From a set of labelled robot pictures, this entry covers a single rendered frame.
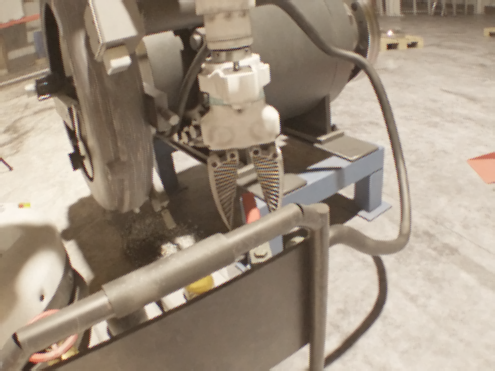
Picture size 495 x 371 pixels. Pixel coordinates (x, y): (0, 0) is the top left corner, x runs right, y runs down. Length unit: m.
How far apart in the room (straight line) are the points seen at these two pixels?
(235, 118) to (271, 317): 0.25
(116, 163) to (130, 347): 0.52
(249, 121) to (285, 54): 0.63
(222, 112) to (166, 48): 0.60
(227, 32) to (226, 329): 0.34
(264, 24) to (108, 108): 0.50
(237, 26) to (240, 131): 0.13
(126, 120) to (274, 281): 0.48
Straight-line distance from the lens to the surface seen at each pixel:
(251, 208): 0.56
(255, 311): 0.46
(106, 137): 0.81
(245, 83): 0.40
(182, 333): 0.42
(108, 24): 0.69
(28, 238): 0.94
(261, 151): 0.53
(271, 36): 1.07
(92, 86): 0.79
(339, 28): 1.26
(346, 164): 1.21
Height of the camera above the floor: 0.77
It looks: 28 degrees down
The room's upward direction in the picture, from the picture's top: 7 degrees counter-clockwise
